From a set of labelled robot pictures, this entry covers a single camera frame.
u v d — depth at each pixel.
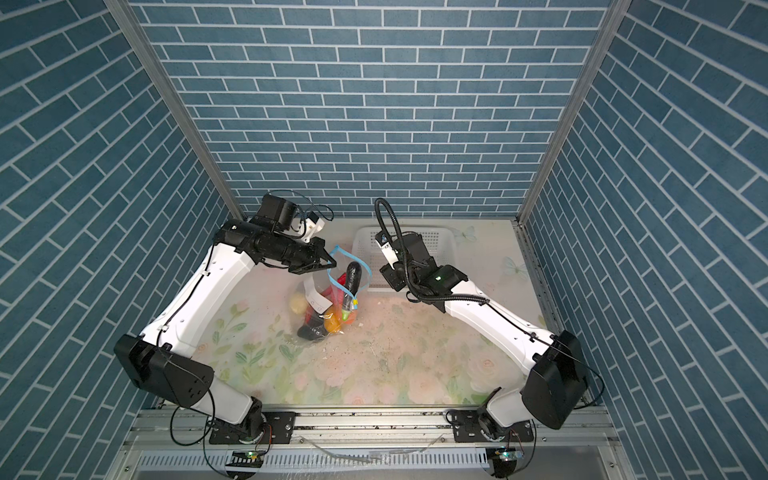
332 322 0.84
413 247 0.58
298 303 0.91
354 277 0.81
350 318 0.80
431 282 0.56
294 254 0.63
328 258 0.73
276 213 0.58
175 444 0.44
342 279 0.81
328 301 0.81
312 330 0.85
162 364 0.39
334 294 0.74
